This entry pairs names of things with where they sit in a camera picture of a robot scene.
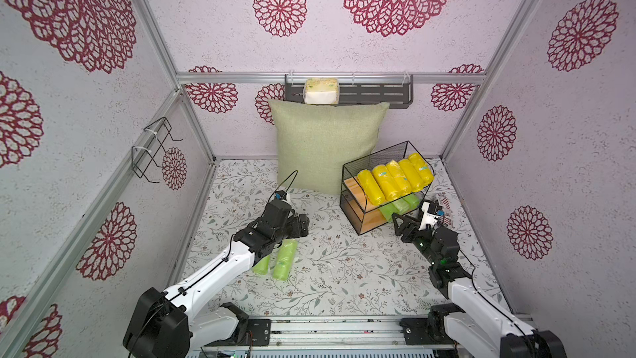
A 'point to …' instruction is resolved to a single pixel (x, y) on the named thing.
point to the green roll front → (402, 205)
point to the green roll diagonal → (388, 210)
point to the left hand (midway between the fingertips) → (298, 222)
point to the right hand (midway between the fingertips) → (397, 213)
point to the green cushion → (316, 142)
